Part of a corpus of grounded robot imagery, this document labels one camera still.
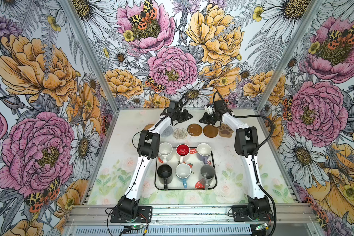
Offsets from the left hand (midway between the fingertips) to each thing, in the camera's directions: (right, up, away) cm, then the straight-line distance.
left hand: (192, 118), depth 107 cm
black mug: (-17, -33, -23) cm, 43 cm away
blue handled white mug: (-7, -32, -22) cm, 39 cm away
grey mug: (+7, -34, -22) cm, 41 cm away
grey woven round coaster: (-18, -10, 0) cm, 20 cm away
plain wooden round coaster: (+13, -10, +1) cm, 16 cm away
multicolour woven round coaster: (-9, -11, -2) cm, 14 cm away
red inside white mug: (-7, -22, -12) cm, 26 cm away
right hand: (+6, -4, 0) cm, 7 cm away
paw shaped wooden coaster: (+24, -9, +1) cm, 26 cm away
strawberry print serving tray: (-1, -37, -24) cm, 44 cm away
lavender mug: (+7, -22, -11) cm, 25 cm away
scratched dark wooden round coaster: (+2, -9, +1) cm, 9 cm away
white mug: (-18, -22, -13) cm, 31 cm away
